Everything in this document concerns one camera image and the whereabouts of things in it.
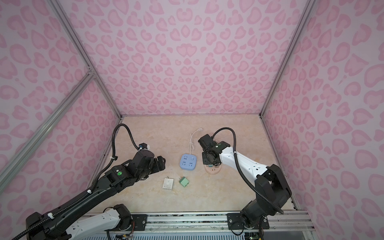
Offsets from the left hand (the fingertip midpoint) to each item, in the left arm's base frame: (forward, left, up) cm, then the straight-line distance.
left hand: (163, 162), depth 76 cm
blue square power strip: (+7, -11, -15) cm, 20 cm away
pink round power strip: (+1, -26, -15) cm, 30 cm away
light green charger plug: (-4, -9, -16) cm, 19 cm away
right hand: (+6, -23, -7) cm, 25 cm away
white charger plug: (-6, -1, -15) cm, 16 cm away
